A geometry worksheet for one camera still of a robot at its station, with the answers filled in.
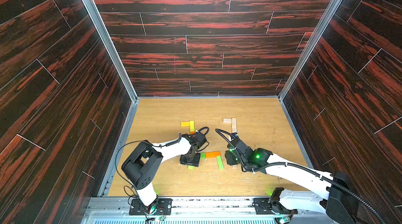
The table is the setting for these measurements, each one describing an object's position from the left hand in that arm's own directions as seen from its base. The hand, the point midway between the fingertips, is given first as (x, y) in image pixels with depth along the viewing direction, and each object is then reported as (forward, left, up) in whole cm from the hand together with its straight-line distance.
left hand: (194, 164), depth 88 cm
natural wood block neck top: (+26, -25, +2) cm, 36 cm away
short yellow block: (+26, +7, +2) cm, 28 cm away
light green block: (+1, -15, +1) cm, 15 cm away
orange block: (+6, -11, +1) cm, 12 cm away
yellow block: (+25, +3, +3) cm, 25 cm away
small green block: (+4, -5, +2) cm, 7 cm away
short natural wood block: (+30, -21, +2) cm, 37 cm away
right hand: (+4, -20, +9) cm, 22 cm away
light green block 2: (-4, +1, +5) cm, 6 cm away
